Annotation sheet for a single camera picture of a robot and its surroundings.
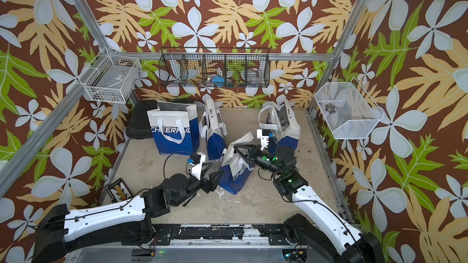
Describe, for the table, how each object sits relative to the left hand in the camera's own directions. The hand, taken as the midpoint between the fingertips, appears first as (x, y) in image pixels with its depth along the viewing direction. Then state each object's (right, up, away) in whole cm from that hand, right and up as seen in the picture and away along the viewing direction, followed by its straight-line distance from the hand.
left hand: (219, 166), depth 71 cm
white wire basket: (-53, +39, +15) cm, 68 cm away
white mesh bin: (+60, +23, +13) cm, 65 cm away
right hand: (+6, +7, -5) cm, 10 cm away
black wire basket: (-5, +48, +26) cm, 55 cm away
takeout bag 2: (+7, -3, +3) cm, 8 cm away
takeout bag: (-21, +16, +12) cm, 29 cm away
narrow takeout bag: (-4, +15, +6) cm, 17 cm away
